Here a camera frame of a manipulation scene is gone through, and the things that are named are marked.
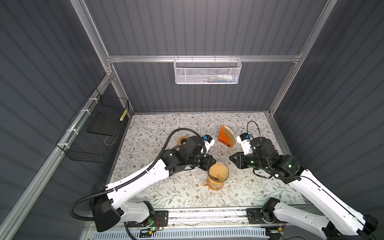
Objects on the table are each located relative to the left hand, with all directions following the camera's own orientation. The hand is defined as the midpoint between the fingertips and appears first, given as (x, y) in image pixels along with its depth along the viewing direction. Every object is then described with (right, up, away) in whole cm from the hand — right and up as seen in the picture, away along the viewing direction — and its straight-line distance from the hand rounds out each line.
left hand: (216, 161), depth 69 cm
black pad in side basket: (-54, +18, +5) cm, 57 cm away
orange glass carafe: (+1, -18, +13) cm, 22 cm away
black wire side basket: (-61, +11, +3) cm, 62 cm away
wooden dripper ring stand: (0, -11, +3) cm, 12 cm away
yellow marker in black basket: (-50, +23, +14) cm, 57 cm away
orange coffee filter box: (+8, +9, +27) cm, 30 cm away
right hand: (+7, +1, 0) cm, 7 cm away
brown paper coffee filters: (+13, +11, +28) cm, 33 cm away
